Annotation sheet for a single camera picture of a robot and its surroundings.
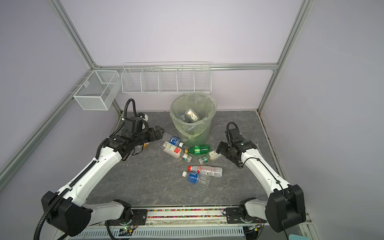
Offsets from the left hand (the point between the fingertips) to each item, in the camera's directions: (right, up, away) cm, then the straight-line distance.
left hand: (157, 133), depth 78 cm
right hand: (+36, -11, +6) cm, 38 cm away
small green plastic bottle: (+22, -11, +15) cm, 29 cm away
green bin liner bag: (+25, +17, +17) cm, 34 cm away
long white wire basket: (0, +36, +22) cm, 42 cm away
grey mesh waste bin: (+24, -5, +21) cm, 33 cm away
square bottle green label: (+18, +11, +18) cm, 27 cm away
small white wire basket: (-48, +28, +25) cm, 61 cm away
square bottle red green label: (+5, -11, +13) cm, 18 cm away
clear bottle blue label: (+20, -24, +3) cm, 31 cm away
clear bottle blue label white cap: (+7, -6, +18) cm, 20 cm away
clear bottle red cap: (+29, -22, +5) cm, 36 cm away
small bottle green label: (+24, -17, +13) cm, 32 cm away
